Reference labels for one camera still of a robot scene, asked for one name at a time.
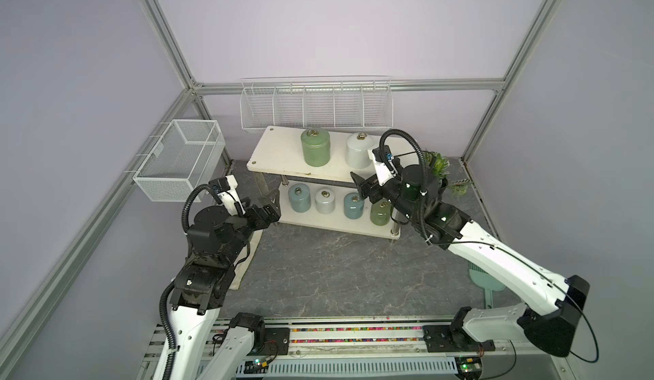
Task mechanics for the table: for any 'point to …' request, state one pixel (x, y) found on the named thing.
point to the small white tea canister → (324, 200)
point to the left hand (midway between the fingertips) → (266, 196)
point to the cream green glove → (245, 259)
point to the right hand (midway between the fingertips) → (366, 164)
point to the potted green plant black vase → (438, 167)
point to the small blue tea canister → (353, 205)
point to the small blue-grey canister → (299, 198)
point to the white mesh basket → (191, 153)
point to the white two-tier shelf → (279, 152)
